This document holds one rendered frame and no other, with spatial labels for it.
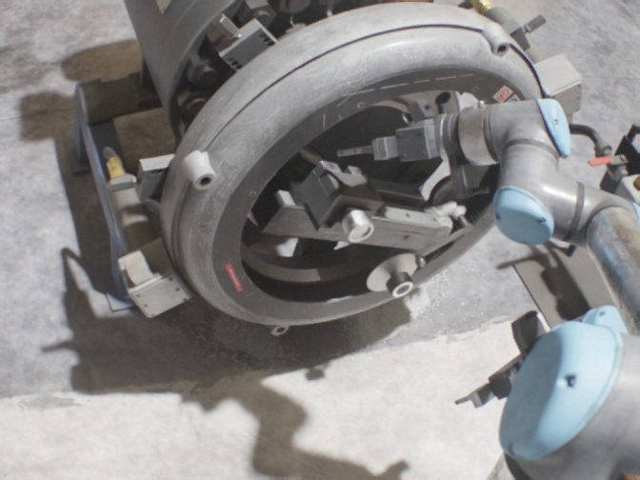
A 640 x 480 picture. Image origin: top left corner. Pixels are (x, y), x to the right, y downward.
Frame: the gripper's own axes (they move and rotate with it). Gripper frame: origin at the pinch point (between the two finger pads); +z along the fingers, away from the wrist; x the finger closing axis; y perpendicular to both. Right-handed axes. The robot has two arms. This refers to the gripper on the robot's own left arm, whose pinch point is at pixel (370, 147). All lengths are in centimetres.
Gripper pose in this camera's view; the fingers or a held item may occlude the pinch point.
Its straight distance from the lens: 136.5
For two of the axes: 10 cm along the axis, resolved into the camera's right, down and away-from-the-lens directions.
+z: -8.4, 0.7, 5.4
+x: -5.2, 1.9, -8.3
